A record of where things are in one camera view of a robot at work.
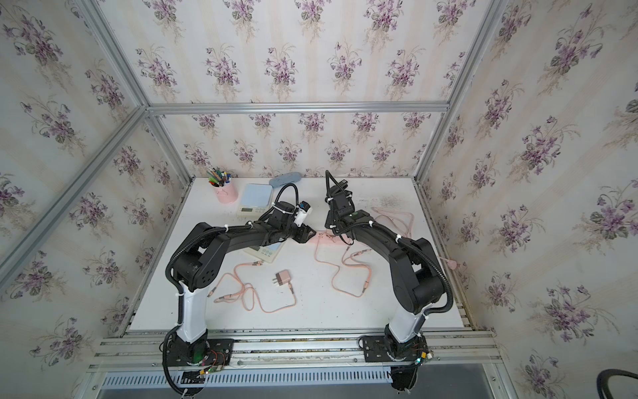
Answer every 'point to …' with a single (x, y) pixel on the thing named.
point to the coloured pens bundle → (218, 178)
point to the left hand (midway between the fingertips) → (312, 230)
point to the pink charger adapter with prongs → (282, 277)
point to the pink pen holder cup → (228, 194)
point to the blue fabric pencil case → (285, 179)
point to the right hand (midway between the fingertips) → (338, 221)
